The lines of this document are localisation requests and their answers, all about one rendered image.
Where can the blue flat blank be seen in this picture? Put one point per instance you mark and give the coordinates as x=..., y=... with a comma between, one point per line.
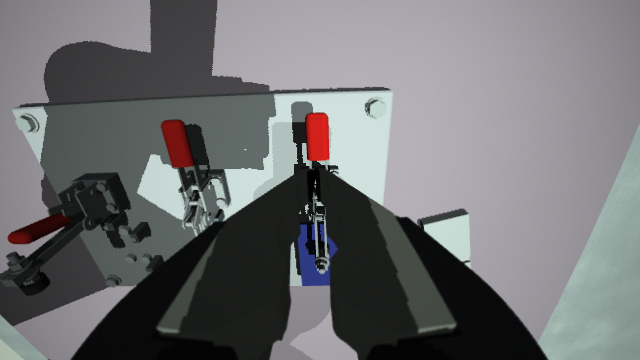
x=306, y=242

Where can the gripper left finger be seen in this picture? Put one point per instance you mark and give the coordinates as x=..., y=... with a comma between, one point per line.
x=227, y=287

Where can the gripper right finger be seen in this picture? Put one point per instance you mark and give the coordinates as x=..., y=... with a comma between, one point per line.
x=392, y=283

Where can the toggle clamp with red handle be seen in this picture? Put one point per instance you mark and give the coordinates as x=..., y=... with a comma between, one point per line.
x=212, y=184

